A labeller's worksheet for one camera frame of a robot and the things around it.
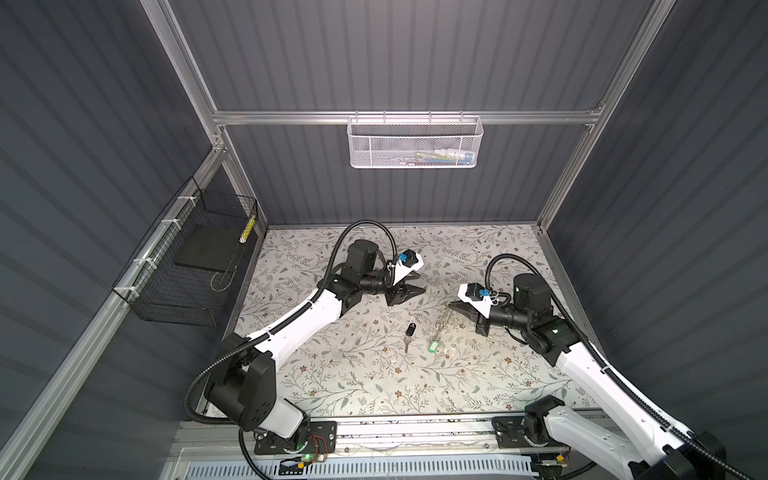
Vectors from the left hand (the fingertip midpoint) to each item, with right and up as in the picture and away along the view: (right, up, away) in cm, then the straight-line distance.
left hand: (420, 280), depth 77 cm
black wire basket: (-58, +3, -4) cm, 58 cm away
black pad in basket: (-53, +9, -4) cm, 53 cm away
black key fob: (-1, -17, +16) cm, 23 cm away
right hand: (+9, -6, -4) cm, 11 cm away
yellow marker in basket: (-47, +13, +4) cm, 49 cm away
